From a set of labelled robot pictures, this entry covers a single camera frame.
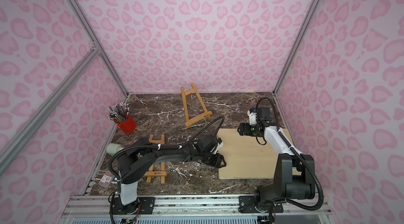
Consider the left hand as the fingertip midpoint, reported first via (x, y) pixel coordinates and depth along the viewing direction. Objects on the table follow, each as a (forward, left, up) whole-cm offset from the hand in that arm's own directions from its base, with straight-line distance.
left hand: (224, 166), depth 83 cm
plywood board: (+2, -10, +6) cm, 12 cm away
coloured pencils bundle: (+28, +62, +9) cm, 69 cm away
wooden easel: (+26, +21, +2) cm, 34 cm away
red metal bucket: (+23, +57, +3) cm, 61 cm away
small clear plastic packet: (-6, +60, -1) cm, 61 cm away
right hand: (+18, -13, +7) cm, 23 cm away
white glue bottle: (+8, +60, +5) cm, 60 cm away
